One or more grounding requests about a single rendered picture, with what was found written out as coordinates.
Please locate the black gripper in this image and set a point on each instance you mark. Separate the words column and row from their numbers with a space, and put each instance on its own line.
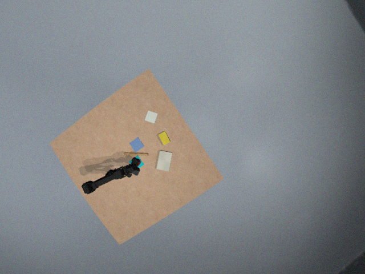
column 136, row 161

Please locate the yellow flat bar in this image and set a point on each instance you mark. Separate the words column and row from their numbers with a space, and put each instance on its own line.
column 164, row 138

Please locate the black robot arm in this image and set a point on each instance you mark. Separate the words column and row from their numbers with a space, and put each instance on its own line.
column 118, row 173

